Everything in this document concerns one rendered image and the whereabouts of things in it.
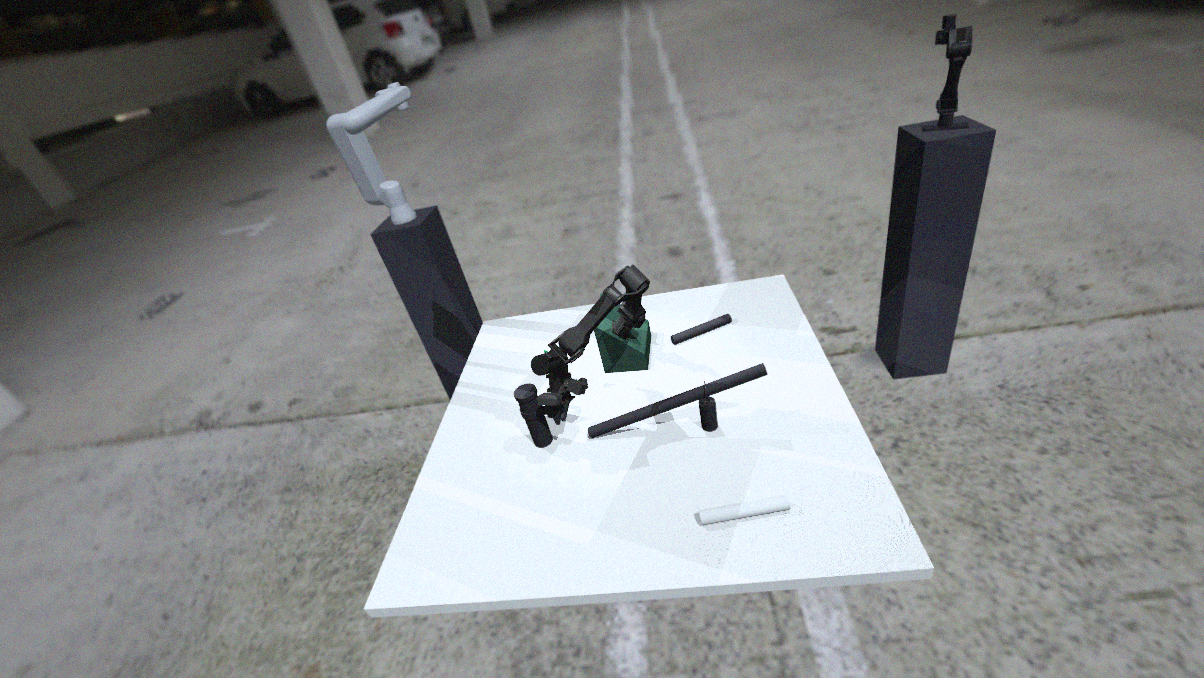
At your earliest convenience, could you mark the white cylinder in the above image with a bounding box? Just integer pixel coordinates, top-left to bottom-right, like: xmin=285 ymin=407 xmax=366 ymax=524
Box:
xmin=700 ymin=494 xmax=791 ymax=525

